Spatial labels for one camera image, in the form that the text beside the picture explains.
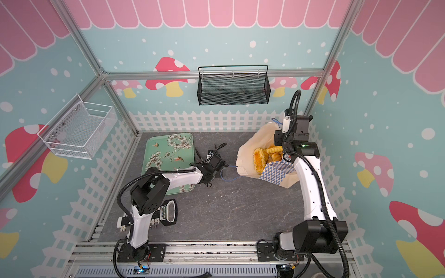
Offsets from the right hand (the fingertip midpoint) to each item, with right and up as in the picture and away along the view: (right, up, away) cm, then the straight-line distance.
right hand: (281, 131), depth 77 cm
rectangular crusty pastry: (-6, -12, +18) cm, 23 cm away
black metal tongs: (-41, -13, +29) cm, 52 cm away
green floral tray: (-61, -10, +32) cm, 70 cm away
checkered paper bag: (+2, -19, +6) cm, 20 cm away
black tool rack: (-53, -40, +7) cm, 67 cm away
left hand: (-33, -20, +22) cm, 45 cm away
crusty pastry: (+4, -8, +18) cm, 20 cm away
